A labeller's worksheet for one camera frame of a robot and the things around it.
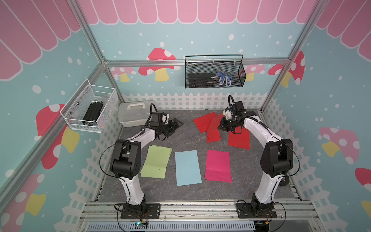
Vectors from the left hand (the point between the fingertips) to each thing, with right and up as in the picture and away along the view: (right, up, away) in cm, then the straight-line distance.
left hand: (179, 128), depth 94 cm
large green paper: (-15, -22, -1) cm, 26 cm away
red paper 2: (+24, -4, +12) cm, 27 cm away
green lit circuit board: (-18, -49, -22) cm, 57 cm away
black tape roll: (+62, -31, -12) cm, 70 cm away
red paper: (+17, +3, +18) cm, 25 cm away
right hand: (+25, +1, -3) cm, 25 cm away
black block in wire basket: (-41, +8, -24) cm, 48 cm away
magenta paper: (+25, -24, -5) cm, 35 cm away
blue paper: (+5, -25, -5) cm, 26 cm away
